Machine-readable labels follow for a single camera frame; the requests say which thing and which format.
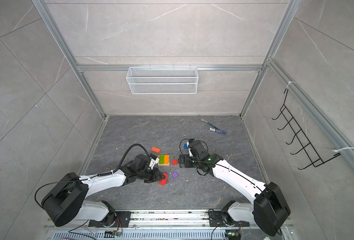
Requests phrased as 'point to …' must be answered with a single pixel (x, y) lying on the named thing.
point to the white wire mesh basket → (162, 80)
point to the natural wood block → (163, 164)
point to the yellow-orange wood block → (166, 159)
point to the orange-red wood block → (156, 149)
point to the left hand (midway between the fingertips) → (165, 174)
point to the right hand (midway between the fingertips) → (184, 158)
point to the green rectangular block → (161, 159)
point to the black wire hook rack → (314, 158)
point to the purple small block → (174, 174)
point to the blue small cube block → (185, 146)
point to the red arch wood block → (163, 182)
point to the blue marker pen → (217, 130)
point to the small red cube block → (174, 162)
